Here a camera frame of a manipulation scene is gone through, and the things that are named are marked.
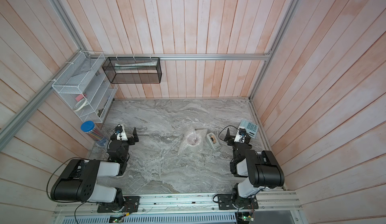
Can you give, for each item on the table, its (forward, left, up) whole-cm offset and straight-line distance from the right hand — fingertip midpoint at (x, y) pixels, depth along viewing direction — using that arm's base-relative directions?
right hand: (236, 128), depth 89 cm
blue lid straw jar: (-7, +83, +9) cm, 84 cm away
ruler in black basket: (+28, +70, +25) cm, 80 cm away
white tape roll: (+4, +89, +16) cm, 91 cm away
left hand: (-2, +66, 0) cm, 66 cm away
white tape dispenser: (-5, +14, -8) cm, 16 cm away
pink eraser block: (+7, +90, +19) cm, 92 cm away
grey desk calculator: (+7, -14, -10) cm, 18 cm away
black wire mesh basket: (+37, +68, +16) cm, 80 cm away
